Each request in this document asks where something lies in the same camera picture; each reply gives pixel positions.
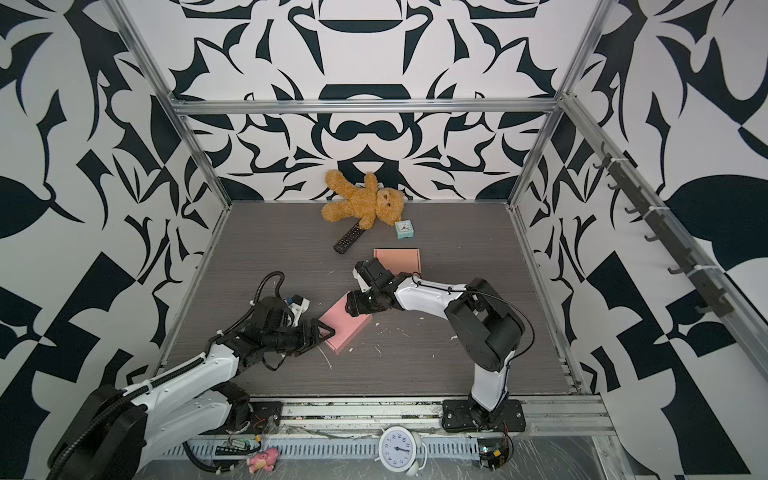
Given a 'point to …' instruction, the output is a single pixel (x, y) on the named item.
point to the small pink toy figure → (266, 460)
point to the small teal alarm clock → (404, 229)
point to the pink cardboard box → (345, 325)
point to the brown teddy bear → (368, 204)
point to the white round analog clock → (398, 450)
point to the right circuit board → (493, 452)
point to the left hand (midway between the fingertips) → (330, 332)
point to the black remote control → (349, 238)
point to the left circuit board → (226, 450)
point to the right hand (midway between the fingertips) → (353, 305)
